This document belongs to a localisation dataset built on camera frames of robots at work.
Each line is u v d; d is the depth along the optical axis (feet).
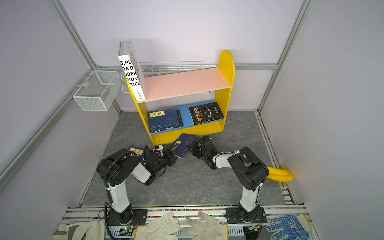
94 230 2.27
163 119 3.02
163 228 2.32
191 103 3.93
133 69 1.89
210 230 2.31
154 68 3.04
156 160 2.41
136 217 2.41
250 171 1.61
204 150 2.41
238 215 2.42
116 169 1.65
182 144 3.13
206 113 3.25
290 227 2.32
